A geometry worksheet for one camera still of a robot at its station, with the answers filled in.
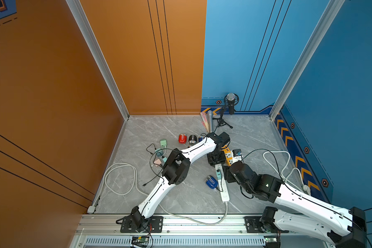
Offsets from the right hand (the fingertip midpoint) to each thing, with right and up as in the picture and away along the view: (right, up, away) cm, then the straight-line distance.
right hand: (226, 167), depth 77 cm
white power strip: (-1, -11, +7) cm, 13 cm away
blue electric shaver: (-7, -10, +8) cm, 14 cm away
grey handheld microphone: (-3, +30, +40) cm, 50 cm away
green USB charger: (-36, +9, +26) cm, 45 cm away
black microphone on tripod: (+8, +38, +20) cm, 43 cm away
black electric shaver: (-17, +12, +25) cm, 33 cm away
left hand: (+1, -2, +17) cm, 17 cm away
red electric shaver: (-24, +13, +26) cm, 37 cm away
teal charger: (-3, -5, +6) cm, 8 cm away
